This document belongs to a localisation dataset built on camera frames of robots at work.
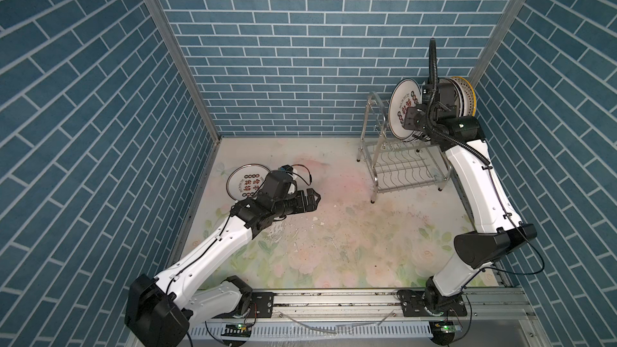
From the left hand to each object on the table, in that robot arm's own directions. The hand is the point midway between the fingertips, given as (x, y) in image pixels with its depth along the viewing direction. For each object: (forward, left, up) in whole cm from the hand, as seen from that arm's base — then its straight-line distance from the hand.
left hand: (317, 200), depth 76 cm
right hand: (+19, -31, +20) cm, 42 cm away
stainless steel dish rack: (+27, -34, -14) cm, 46 cm away
